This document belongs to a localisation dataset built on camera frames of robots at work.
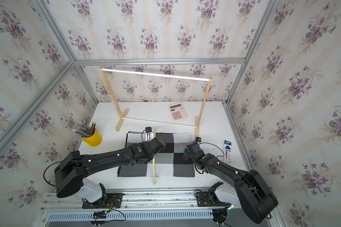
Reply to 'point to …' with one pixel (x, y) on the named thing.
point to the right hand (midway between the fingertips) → (190, 153)
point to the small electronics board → (100, 214)
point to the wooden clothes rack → (123, 116)
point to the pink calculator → (177, 111)
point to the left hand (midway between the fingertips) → (160, 145)
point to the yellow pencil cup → (94, 139)
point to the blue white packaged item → (227, 151)
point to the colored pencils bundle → (84, 130)
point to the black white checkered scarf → (169, 163)
